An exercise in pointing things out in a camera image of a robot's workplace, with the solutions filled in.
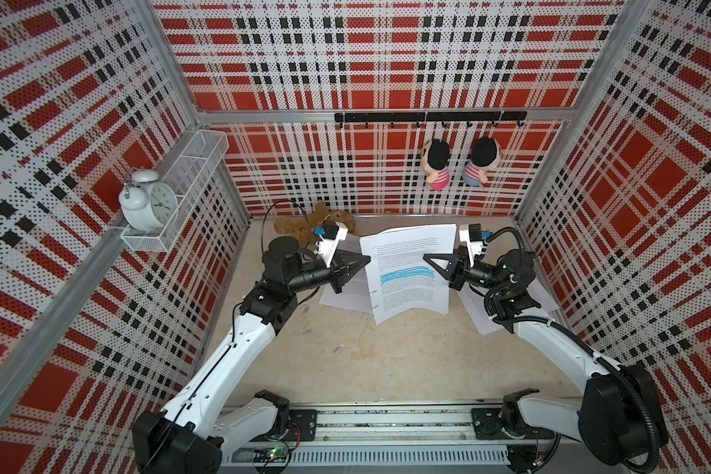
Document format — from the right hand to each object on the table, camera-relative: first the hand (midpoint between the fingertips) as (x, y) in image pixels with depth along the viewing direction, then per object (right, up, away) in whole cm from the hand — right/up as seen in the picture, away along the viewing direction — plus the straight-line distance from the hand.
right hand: (431, 255), depth 70 cm
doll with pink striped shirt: (+6, +31, +26) cm, 41 cm away
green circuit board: (-38, -48, 0) cm, 61 cm away
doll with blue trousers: (+22, +31, +23) cm, 45 cm away
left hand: (-15, 0, -3) cm, 15 cm away
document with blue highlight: (-7, -6, +2) cm, 9 cm away
